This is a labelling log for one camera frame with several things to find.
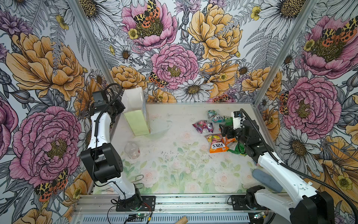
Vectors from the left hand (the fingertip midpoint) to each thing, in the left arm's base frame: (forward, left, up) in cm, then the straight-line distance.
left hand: (124, 109), depth 86 cm
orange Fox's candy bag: (-13, -58, -18) cm, 62 cm away
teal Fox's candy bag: (+8, -59, -17) cm, 62 cm away
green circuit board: (-51, -14, -23) cm, 57 cm away
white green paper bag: (+13, 0, -12) cm, 18 cm away
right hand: (-12, -60, -3) cm, 61 cm away
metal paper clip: (-32, -9, -24) cm, 41 cm away
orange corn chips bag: (-11, -66, -19) cm, 70 cm away
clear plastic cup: (-16, -2, -21) cm, 27 cm away
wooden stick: (-53, -35, -21) cm, 67 cm away
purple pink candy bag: (+1, -50, -19) cm, 54 cm away
